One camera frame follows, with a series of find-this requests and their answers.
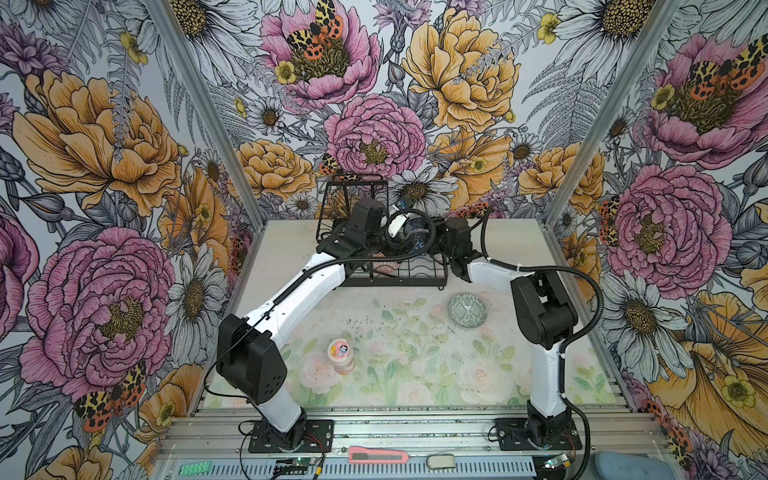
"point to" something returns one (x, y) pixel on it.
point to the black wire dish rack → (335, 198)
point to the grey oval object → (440, 461)
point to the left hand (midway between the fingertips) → (397, 237)
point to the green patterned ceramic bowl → (467, 310)
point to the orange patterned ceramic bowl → (386, 267)
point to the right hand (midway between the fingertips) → (418, 228)
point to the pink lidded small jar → (341, 354)
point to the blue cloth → (612, 465)
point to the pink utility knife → (370, 455)
